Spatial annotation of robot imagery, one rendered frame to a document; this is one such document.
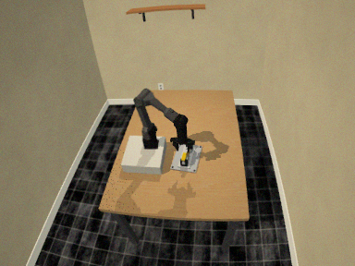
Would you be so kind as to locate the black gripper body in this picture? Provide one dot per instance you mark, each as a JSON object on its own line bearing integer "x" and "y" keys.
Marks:
{"x": 182, "y": 141}

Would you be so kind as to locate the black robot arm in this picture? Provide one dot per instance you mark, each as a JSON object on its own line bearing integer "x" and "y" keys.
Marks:
{"x": 146, "y": 98}

